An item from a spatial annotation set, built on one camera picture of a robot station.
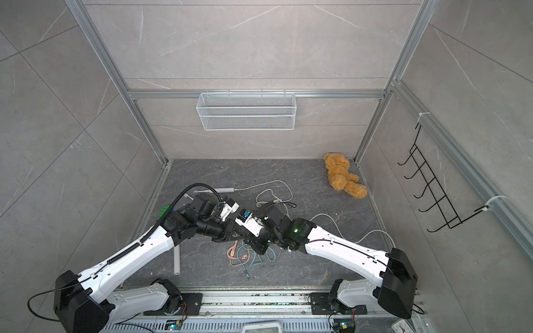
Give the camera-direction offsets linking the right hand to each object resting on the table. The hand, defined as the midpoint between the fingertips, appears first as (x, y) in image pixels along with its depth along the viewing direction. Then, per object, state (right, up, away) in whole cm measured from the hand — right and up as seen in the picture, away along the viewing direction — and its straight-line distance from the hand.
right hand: (249, 239), depth 72 cm
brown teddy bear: (+39, +21, +21) cm, 49 cm away
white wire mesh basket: (-4, +55, +28) cm, 62 cm away
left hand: (0, +2, -2) cm, 3 cm away
